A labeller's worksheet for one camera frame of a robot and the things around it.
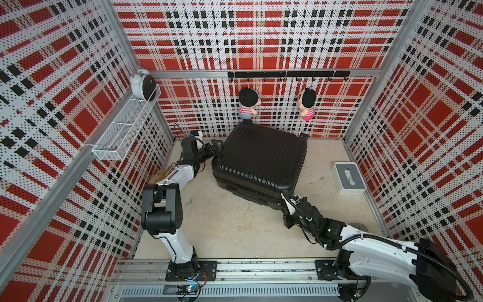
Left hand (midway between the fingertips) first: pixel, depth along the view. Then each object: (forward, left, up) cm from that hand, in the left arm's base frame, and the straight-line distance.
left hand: (221, 145), depth 94 cm
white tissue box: (-12, -65, -13) cm, 68 cm away
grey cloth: (-36, -63, -15) cm, 74 cm away
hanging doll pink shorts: (+19, -44, +13) cm, 50 cm away
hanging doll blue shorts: (+16, -14, +16) cm, 27 cm away
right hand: (-30, -29, -8) cm, 42 cm away
